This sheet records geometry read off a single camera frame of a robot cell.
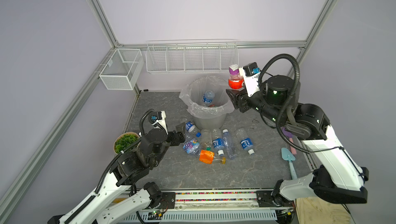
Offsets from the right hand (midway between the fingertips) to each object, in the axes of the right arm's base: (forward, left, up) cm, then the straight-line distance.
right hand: (235, 87), depth 54 cm
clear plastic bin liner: (+20, +19, -26) cm, 38 cm away
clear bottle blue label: (0, +4, -43) cm, 43 cm away
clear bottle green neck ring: (+5, +11, -48) cm, 50 cm away
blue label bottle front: (+25, +9, -32) cm, 42 cm away
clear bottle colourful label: (-2, +19, -45) cm, 49 cm away
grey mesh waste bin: (+12, +6, -42) cm, 44 cm away
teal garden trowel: (-6, -35, -48) cm, 60 cm away
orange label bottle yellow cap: (-8, +10, -44) cm, 46 cm away
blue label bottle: (0, -12, -44) cm, 45 cm away
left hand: (-5, +23, -18) cm, 30 cm away
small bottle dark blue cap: (+11, +20, -44) cm, 49 cm away
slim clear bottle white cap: (0, -2, -47) cm, 47 cm away
